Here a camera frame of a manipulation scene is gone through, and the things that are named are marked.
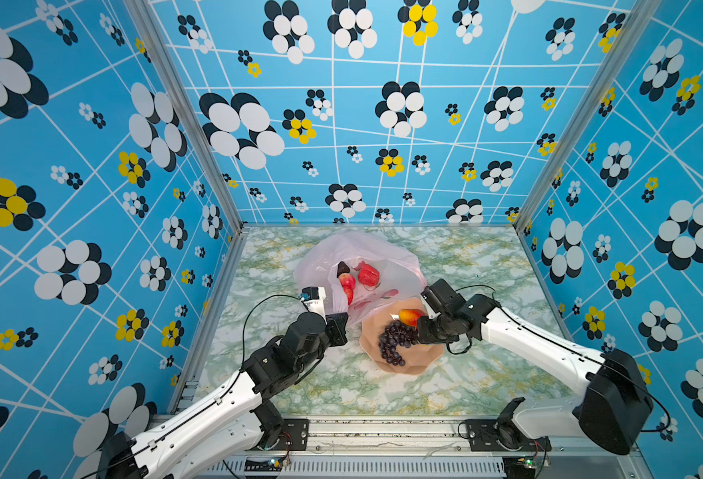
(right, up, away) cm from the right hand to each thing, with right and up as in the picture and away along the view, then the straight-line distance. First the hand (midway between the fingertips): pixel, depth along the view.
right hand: (421, 335), depth 82 cm
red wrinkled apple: (-20, +9, +13) cm, 26 cm away
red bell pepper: (-15, +15, +17) cm, 27 cm away
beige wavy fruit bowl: (0, -7, +2) cm, 7 cm away
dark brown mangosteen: (-23, +18, +19) cm, 35 cm away
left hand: (-19, +7, -8) cm, 22 cm away
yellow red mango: (-2, +4, +6) cm, 8 cm away
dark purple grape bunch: (-7, -1, +3) cm, 8 cm away
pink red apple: (-21, +13, +16) cm, 30 cm away
